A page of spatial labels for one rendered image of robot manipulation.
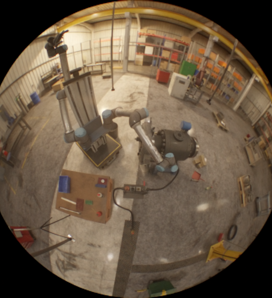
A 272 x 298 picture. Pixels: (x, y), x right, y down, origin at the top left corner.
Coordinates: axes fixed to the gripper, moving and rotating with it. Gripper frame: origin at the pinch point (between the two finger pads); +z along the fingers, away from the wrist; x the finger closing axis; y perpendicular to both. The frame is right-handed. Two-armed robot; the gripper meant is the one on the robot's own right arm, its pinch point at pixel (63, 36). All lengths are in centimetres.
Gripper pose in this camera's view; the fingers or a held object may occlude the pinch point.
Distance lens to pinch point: 114.4
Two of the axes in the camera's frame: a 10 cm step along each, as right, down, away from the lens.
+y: 2.3, -4.1, 8.8
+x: -3.0, 8.4, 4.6
